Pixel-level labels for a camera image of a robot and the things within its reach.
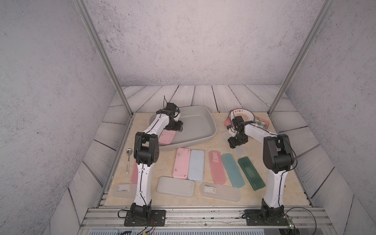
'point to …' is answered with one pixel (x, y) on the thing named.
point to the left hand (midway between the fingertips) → (180, 128)
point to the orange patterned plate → (246, 114)
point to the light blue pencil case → (196, 165)
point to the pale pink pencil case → (181, 168)
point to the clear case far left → (126, 190)
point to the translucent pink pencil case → (217, 168)
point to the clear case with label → (221, 192)
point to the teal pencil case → (232, 171)
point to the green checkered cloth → (261, 123)
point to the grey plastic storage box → (199, 123)
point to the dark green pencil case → (250, 173)
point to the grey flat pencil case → (175, 186)
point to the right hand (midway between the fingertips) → (236, 142)
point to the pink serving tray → (226, 121)
